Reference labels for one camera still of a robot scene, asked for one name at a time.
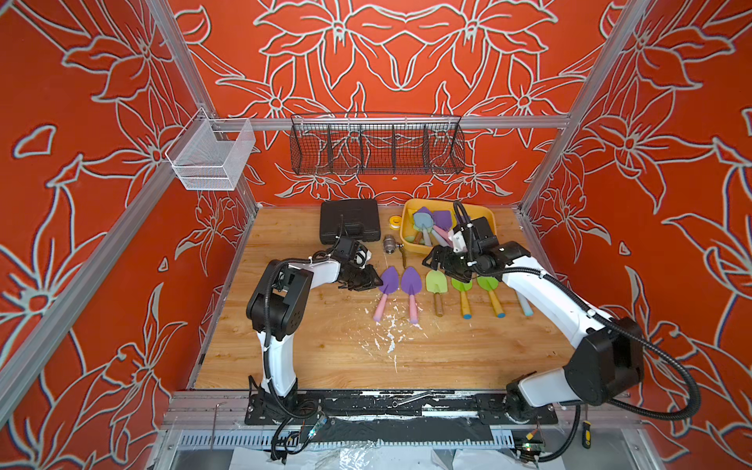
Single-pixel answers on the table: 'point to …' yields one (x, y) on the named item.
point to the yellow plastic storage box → (443, 211)
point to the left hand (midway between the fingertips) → (381, 281)
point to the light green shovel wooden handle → (436, 283)
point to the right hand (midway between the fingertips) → (433, 261)
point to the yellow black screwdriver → (587, 434)
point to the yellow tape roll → (395, 222)
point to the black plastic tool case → (350, 218)
